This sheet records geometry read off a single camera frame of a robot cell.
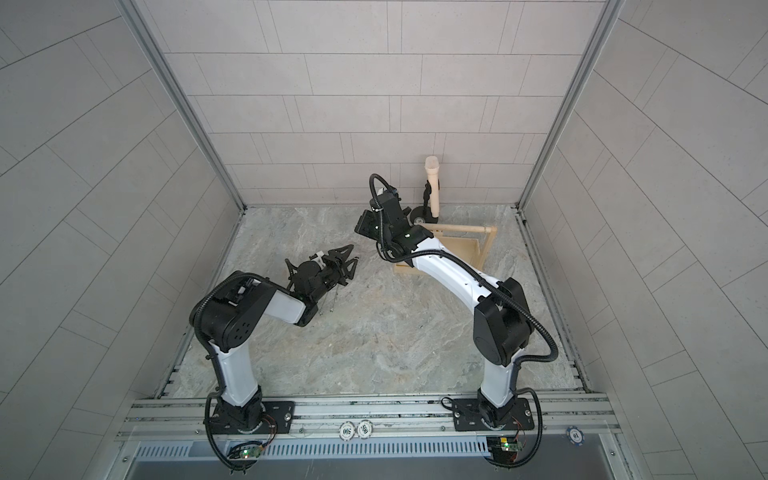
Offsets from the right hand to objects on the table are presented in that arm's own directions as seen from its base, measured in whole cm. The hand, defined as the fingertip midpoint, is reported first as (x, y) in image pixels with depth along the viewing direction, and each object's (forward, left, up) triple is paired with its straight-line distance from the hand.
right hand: (356, 220), depth 82 cm
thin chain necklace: (-15, +10, -23) cm, 29 cm away
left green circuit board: (-49, +24, -21) cm, 59 cm away
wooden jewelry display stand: (+6, -36, -21) cm, 42 cm away
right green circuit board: (-51, -34, -25) cm, 66 cm away
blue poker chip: (-50, -50, -25) cm, 75 cm away
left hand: (-2, -1, -11) cm, 12 cm away
